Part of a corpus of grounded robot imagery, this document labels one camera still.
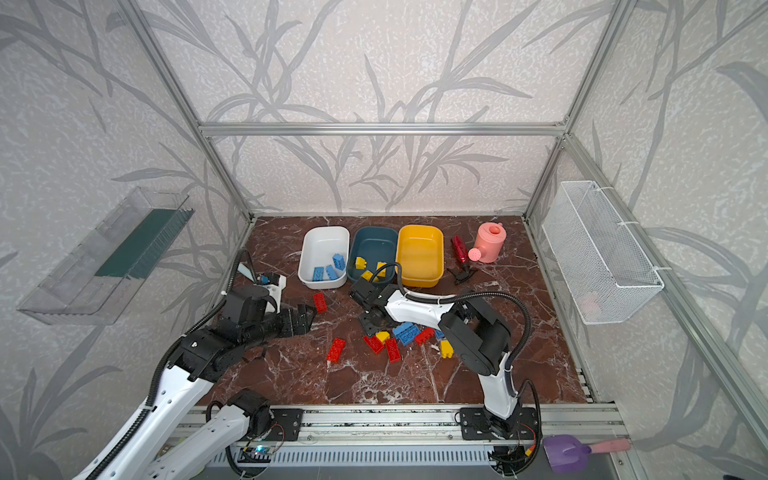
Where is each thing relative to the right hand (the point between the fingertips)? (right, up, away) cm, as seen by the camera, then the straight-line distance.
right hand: (374, 313), depth 92 cm
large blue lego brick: (+10, -5, -4) cm, 12 cm away
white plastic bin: (-22, +20, +14) cm, 33 cm away
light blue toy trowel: (-46, +12, +10) cm, 48 cm away
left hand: (-15, +7, -18) cm, 25 cm away
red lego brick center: (+15, -5, -5) cm, 17 cm away
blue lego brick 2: (-16, +12, +10) cm, 22 cm away
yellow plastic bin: (+15, +18, +16) cm, 28 cm away
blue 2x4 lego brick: (-20, +11, +10) cm, 25 cm away
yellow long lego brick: (-3, +11, +9) cm, 15 cm away
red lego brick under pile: (+1, -7, -7) cm, 10 cm away
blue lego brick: (-13, +16, +9) cm, 22 cm away
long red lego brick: (-10, -9, -8) cm, 15 cm away
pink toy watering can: (+38, +23, +7) cm, 45 cm away
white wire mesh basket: (+52, +16, -31) cm, 62 cm away
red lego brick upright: (+6, -9, -8) cm, 13 cm away
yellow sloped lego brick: (+3, -5, -6) cm, 8 cm away
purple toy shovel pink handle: (+48, -28, -23) cm, 60 cm away
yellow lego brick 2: (+21, -8, -8) cm, 24 cm away
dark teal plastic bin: (-3, +20, +17) cm, 26 cm away
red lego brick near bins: (-18, +4, +4) cm, 19 cm away
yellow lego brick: (-6, +15, +11) cm, 19 cm away
